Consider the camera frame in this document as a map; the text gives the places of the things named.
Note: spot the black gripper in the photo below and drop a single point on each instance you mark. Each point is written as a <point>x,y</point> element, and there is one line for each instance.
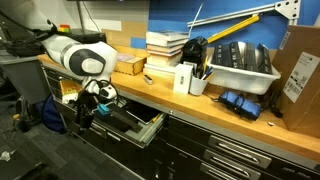
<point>87,103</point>

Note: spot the small blue block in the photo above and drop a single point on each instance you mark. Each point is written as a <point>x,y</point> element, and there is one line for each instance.
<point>103,109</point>

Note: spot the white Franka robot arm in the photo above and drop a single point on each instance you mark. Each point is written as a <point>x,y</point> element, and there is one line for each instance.
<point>83,60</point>

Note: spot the open metal cabinet drawer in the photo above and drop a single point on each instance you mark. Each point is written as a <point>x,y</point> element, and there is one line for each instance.
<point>140,133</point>

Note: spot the yellow and white carton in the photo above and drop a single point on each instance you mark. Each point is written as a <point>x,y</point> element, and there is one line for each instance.
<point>70,91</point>

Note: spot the dark blue bag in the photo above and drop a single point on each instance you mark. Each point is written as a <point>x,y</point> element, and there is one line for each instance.
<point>53,115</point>

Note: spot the long black flat bar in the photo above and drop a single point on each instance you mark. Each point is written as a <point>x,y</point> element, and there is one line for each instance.
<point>128,121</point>

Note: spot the black tablet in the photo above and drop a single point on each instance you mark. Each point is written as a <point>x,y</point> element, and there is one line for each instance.
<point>143,112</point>

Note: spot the yellow pencil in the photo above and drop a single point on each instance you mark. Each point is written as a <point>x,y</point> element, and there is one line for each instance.
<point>156,118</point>

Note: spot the shallow wooden tray box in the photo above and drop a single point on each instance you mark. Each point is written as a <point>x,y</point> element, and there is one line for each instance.
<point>131,66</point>

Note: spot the pink sheet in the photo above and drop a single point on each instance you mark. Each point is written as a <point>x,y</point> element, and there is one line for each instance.
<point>126,57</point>

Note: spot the black flat device box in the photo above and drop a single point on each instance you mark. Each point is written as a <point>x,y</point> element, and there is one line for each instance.
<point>90,36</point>

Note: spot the large cream book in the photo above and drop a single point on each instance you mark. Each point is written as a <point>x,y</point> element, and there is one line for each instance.
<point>156,70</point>

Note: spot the crumpled white paper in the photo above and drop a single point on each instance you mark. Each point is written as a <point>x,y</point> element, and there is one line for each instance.
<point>6,155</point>

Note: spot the colourful puzzle cube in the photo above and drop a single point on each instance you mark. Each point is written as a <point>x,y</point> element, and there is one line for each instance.
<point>64,28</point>

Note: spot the thick white book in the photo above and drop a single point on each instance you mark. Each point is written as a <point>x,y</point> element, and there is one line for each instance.
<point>161,60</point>

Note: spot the upright white box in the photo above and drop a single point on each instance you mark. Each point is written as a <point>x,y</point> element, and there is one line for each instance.
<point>182,78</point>

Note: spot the tan cover book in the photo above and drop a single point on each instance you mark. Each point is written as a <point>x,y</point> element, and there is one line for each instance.
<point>163,49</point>

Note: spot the black tool cabinet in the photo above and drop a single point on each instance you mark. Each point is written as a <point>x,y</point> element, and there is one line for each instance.
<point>186,156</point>

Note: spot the grey metal pole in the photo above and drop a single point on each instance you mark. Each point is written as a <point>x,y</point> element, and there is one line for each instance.
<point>80,15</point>

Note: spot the thin white book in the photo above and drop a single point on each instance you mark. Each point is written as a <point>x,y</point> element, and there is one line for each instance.
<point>163,42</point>

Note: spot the white plastic cup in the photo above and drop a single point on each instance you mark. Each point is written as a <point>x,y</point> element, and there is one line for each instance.
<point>197,86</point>

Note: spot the white hardcover book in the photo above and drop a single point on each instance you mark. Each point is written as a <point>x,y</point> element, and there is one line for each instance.
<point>166,34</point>

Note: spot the black label printer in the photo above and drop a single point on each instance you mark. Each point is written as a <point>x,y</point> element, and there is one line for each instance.
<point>194,50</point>

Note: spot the pens in cup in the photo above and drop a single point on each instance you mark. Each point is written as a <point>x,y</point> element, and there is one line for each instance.
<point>206,72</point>

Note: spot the thin white rod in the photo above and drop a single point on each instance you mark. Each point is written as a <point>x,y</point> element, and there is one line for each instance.
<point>196,18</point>

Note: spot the white plastic bin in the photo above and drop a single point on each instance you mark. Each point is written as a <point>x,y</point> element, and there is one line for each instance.
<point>240,80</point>

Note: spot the yellow bar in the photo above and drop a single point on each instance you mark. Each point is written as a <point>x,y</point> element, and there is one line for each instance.
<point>233,29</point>

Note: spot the small white scrap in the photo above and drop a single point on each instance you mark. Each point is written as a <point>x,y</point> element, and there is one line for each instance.
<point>271,123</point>

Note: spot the large cardboard box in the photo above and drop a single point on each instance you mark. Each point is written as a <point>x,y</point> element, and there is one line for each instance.
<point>300,110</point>

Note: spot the aluminium rail with bracket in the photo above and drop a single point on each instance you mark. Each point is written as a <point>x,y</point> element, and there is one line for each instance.
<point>233,14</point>

